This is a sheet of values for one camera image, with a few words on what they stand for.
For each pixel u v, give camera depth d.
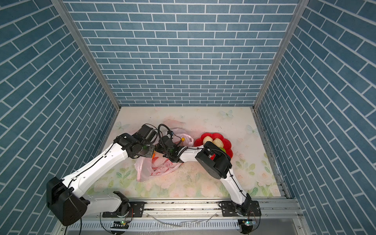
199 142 0.97
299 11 0.72
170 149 0.74
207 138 0.94
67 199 0.37
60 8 0.71
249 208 0.66
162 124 0.78
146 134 0.61
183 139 0.90
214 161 0.55
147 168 0.82
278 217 0.75
